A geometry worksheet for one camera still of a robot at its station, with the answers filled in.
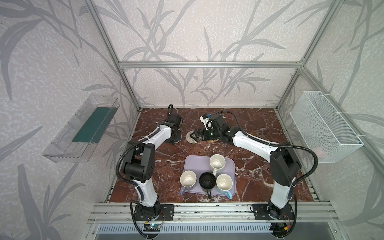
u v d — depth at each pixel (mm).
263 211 723
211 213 753
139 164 489
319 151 726
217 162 892
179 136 864
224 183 819
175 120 780
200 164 911
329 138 608
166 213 737
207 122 770
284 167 476
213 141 880
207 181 818
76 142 628
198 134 758
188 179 829
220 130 679
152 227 716
